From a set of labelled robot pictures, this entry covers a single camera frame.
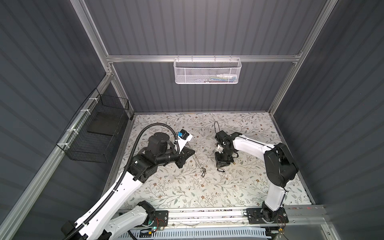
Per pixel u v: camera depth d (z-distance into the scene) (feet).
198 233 2.32
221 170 2.92
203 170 2.21
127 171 1.48
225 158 2.55
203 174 2.29
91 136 2.37
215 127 3.68
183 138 1.83
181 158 1.86
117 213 1.42
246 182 2.79
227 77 2.98
